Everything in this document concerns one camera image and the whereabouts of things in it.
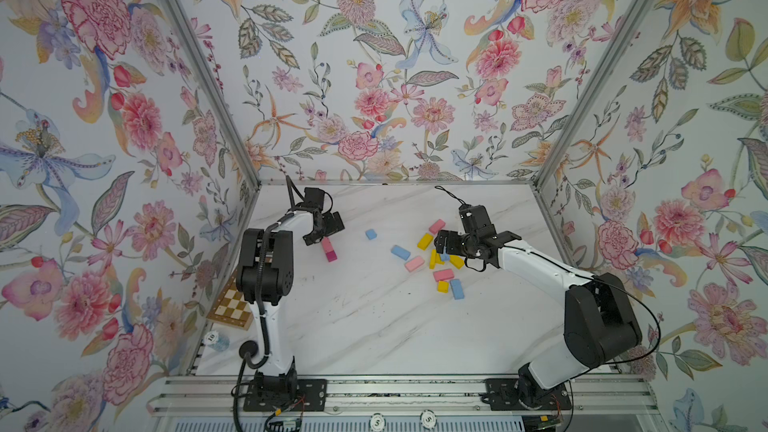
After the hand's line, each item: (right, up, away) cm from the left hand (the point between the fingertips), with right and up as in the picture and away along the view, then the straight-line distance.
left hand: (335, 224), depth 105 cm
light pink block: (+27, -13, -6) cm, 30 cm away
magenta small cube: (-1, -10, -5) cm, 11 cm away
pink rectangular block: (+36, -1, +2) cm, 36 cm away
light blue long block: (+22, -9, -4) cm, 24 cm away
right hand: (+36, -4, -12) cm, 39 cm away
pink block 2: (+36, -16, -9) cm, 40 cm away
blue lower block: (+40, -20, -12) cm, 46 cm away
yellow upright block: (+33, -11, -7) cm, 35 cm away
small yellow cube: (+35, -19, -12) cm, 42 cm away
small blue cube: (+12, -3, 0) cm, 13 cm away
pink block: (-3, -7, -2) cm, 7 cm away
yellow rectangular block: (+31, -6, -1) cm, 32 cm away
